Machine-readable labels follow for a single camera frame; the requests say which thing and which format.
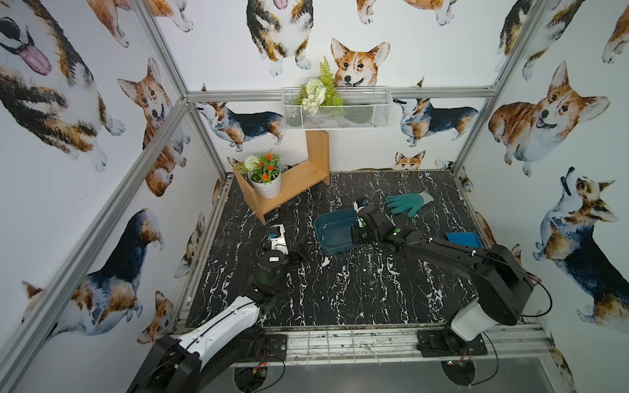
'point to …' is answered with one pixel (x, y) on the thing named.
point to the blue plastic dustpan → (467, 239)
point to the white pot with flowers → (264, 174)
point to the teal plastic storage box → (333, 230)
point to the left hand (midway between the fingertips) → (293, 231)
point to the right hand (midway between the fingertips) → (357, 220)
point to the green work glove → (414, 201)
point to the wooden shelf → (295, 178)
